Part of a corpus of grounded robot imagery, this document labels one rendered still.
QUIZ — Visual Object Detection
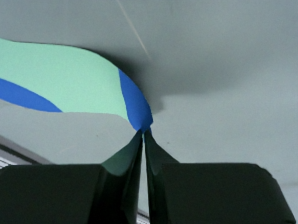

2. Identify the mint green sock with blue heel and toe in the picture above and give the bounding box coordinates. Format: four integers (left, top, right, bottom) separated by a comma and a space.
0, 39, 154, 144

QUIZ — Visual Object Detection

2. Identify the grey slotted aluminium rail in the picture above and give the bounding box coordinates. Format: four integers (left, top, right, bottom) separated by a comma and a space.
0, 136, 150, 224

